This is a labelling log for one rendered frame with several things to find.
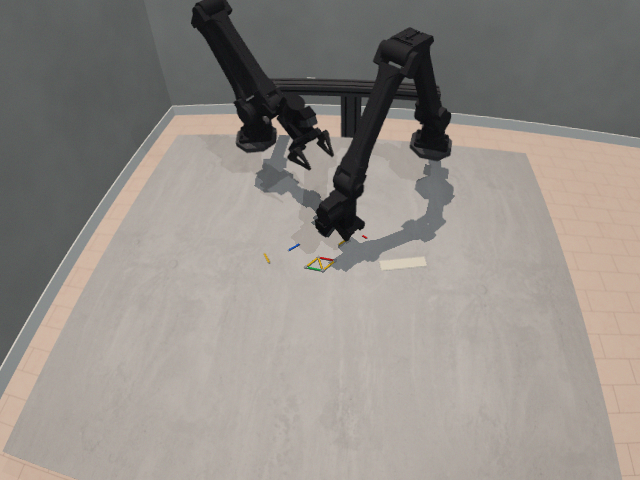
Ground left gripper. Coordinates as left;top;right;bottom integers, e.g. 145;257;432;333
336;209;365;242

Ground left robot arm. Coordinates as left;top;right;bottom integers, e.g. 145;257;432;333
315;27;451;238

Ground cream flat bar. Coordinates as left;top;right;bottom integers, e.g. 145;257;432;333
379;257;427;271

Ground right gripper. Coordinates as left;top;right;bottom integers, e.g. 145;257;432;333
287;127;334;170

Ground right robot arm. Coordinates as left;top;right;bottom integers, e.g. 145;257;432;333
191;0;318;144

